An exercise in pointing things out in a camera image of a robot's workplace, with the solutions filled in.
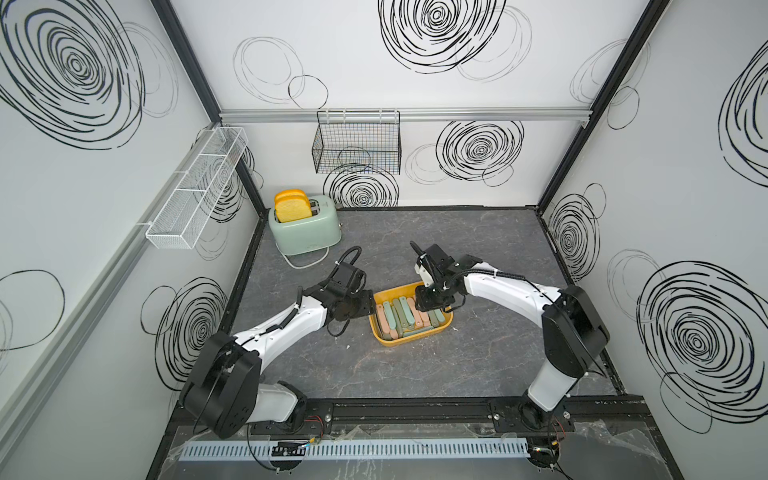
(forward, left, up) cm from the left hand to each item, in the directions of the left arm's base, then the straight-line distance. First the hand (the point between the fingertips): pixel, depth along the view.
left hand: (367, 306), depth 86 cm
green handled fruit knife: (-1, -10, -4) cm, 11 cm away
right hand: (0, -16, 0) cm, 16 cm away
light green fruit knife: (-1, -7, -5) cm, 8 cm away
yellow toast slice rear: (+30, +25, +16) cm, 42 cm away
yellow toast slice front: (+26, +25, +13) cm, 39 cm away
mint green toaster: (+24, +18, +4) cm, 30 cm away
